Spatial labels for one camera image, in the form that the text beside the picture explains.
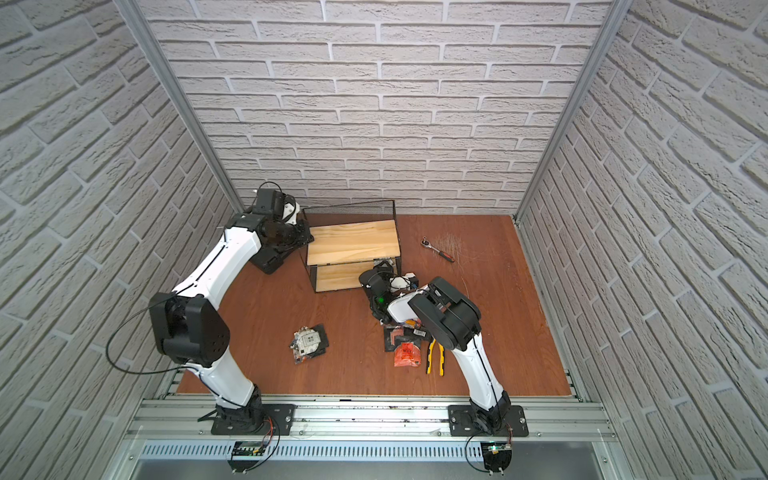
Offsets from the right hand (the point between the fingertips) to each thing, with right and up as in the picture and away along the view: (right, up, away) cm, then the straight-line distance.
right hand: (383, 261), depth 100 cm
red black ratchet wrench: (+16, +6, +10) cm, 20 cm away
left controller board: (-33, -45, -28) cm, 63 cm away
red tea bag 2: (+4, -21, -13) cm, 25 cm away
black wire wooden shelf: (-11, +7, -6) cm, 14 cm away
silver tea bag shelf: (0, 0, -3) cm, 3 cm away
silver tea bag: (-21, -23, -15) cm, 35 cm away
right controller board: (+29, -45, -30) cm, 62 cm away
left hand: (-19, +10, -13) cm, 25 cm away
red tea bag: (+8, -26, -16) cm, 32 cm away
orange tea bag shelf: (-21, -23, -15) cm, 35 cm away
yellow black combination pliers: (+17, -27, -17) cm, 36 cm away
